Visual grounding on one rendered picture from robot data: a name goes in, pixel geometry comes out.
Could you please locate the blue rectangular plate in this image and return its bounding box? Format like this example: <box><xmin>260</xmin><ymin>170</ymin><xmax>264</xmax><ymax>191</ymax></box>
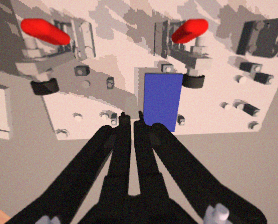
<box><xmin>143</xmin><ymin>72</ymin><xmax>183</xmax><ymax>132</ymax></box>

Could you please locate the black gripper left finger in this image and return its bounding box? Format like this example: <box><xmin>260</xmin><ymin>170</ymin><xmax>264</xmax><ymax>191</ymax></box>
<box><xmin>4</xmin><ymin>97</ymin><xmax>133</xmax><ymax>224</ymax></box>

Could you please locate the pale pink fixture plate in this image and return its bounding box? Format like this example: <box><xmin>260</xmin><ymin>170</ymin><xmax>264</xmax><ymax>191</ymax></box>
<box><xmin>10</xmin><ymin>0</ymin><xmax>278</xmax><ymax>140</ymax></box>

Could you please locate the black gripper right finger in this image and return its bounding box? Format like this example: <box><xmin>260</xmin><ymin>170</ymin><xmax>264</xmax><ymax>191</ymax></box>
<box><xmin>131</xmin><ymin>96</ymin><xmax>267</xmax><ymax>224</ymax></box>

